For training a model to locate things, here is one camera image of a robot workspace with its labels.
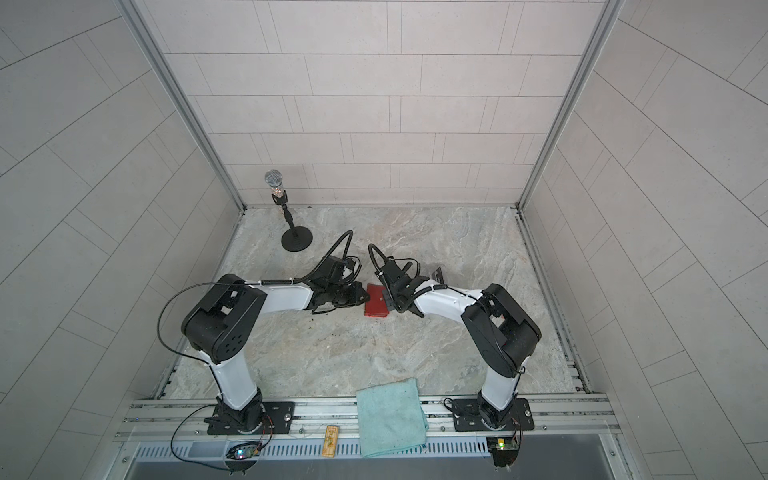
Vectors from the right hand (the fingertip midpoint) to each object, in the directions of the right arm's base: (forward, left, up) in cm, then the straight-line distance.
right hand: (394, 294), depth 93 cm
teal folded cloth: (-33, +2, 0) cm, 33 cm away
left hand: (0, +5, +1) cm, 5 cm away
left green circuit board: (-37, +34, +4) cm, 51 cm away
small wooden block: (-37, +16, +1) cm, 40 cm away
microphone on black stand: (+24, +33, +3) cm, 40 cm away
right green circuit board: (-41, -24, -3) cm, 47 cm away
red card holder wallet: (-4, +6, +1) cm, 7 cm away
